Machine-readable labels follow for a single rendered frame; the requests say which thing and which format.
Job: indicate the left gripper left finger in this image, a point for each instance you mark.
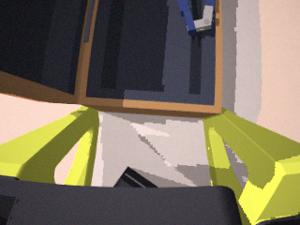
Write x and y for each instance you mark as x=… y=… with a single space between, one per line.
x=35 y=155

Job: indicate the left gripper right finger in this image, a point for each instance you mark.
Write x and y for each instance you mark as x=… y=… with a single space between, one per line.
x=273 y=165

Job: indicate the dark blue glasses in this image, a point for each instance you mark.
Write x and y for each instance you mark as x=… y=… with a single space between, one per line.
x=205 y=24

